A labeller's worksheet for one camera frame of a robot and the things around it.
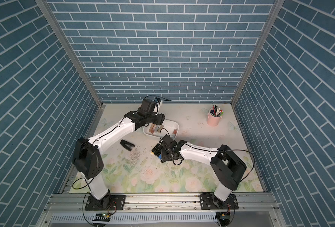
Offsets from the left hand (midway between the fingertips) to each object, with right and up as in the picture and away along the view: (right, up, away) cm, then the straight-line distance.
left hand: (164, 117), depth 88 cm
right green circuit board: (+32, -53, -15) cm, 64 cm away
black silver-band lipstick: (-5, -21, +4) cm, 22 cm away
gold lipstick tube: (-4, -8, +17) cm, 19 cm away
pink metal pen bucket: (+34, +1, +11) cm, 36 cm away
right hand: (0, -25, -1) cm, 25 cm away
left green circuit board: (-31, -52, -16) cm, 62 cm away
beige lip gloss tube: (-11, -8, +15) cm, 20 cm away
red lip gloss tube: (+7, -11, +14) cm, 19 cm away
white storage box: (+2, -8, +18) cm, 20 cm away
